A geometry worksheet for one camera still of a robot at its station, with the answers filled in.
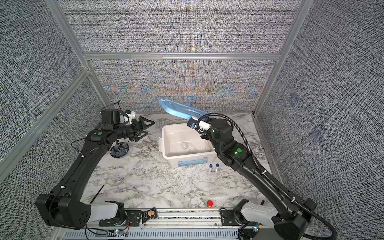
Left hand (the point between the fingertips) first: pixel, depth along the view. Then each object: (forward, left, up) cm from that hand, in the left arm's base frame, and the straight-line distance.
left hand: (152, 127), depth 74 cm
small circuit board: (-33, +3, -27) cm, 43 cm away
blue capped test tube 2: (-15, -32, -14) cm, 38 cm away
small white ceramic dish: (+5, -15, -26) cm, 31 cm away
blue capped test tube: (-16, -28, -14) cm, 35 cm away
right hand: (-1, -28, +8) cm, 29 cm away
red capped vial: (-30, -27, -27) cm, 49 cm away
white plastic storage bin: (+9, -9, -18) cm, 22 cm away
